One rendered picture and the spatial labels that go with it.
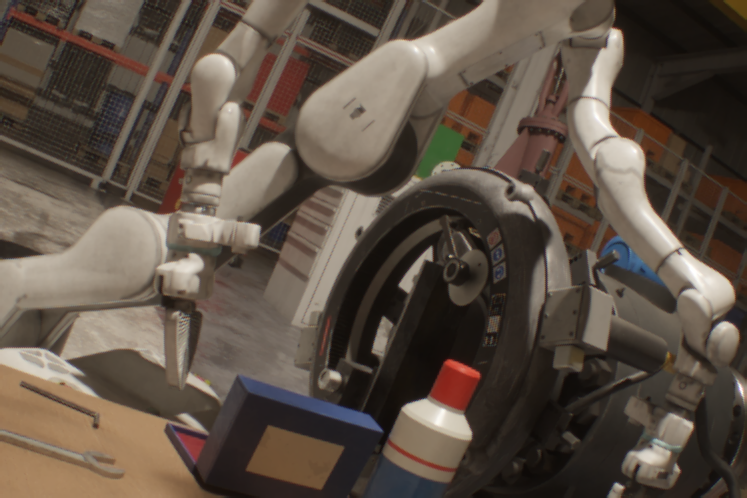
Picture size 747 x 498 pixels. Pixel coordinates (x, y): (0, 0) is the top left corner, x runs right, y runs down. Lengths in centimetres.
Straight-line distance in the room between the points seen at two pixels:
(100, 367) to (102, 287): 31
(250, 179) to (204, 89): 23
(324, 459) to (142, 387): 85
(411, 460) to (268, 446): 19
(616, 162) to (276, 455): 79
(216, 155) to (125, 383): 63
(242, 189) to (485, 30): 45
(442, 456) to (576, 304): 86
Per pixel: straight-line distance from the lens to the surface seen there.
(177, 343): 125
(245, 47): 128
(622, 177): 144
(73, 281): 152
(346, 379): 186
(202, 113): 127
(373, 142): 134
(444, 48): 140
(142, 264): 145
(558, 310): 160
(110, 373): 176
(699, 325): 136
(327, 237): 569
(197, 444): 101
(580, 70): 160
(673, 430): 140
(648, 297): 219
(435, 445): 74
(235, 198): 145
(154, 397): 171
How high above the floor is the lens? 78
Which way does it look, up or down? 2 degrees down
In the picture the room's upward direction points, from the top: 24 degrees clockwise
